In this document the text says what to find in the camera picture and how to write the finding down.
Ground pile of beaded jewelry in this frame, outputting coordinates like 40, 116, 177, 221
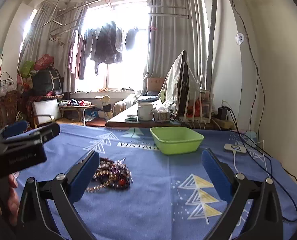
85, 157, 133, 193

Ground person's left hand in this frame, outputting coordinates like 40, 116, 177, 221
0, 174, 20, 226

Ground white wooden chair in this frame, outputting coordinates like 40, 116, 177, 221
33, 99, 61, 128

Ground black duffel bag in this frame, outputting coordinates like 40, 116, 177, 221
32, 68, 62, 96

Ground small white charger device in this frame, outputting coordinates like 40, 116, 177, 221
224, 144, 247, 153

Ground small cluttered side table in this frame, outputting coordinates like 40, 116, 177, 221
58, 99, 96, 126

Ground red bag on pile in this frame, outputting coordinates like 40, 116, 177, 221
34, 54, 54, 71

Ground blue patterned tablecloth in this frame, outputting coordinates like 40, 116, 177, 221
17, 124, 297, 239

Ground black power adapter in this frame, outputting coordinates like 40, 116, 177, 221
217, 106, 229, 120

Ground green plastic basket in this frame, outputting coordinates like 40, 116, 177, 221
150, 126, 204, 155

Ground dark wooden desk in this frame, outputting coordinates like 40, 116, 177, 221
105, 102, 214, 129

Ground metal drying rack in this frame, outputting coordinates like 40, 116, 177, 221
39, 0, 190, 46

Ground hanging dark clothes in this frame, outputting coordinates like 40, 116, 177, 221
76, 21, 139, 80

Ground white wifi router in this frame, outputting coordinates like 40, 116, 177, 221
179, 90, 213, 124

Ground white enamel mug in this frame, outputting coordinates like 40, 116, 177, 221
138, 102, 154, 121

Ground bagged snack jar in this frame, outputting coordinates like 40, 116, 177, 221
153, 103, 175, 122

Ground cardboard box by window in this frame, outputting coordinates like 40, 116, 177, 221
147, 77, 165, 92

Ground grey curtain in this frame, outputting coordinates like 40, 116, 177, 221
141, 0, 218, 95

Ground white charger cable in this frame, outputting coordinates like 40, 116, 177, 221
232, 139, 271, 176

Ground black power cable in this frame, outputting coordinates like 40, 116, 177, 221
225, 106, 297, 223

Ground round white wall sticker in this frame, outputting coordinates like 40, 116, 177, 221
236, 33, 245, 46

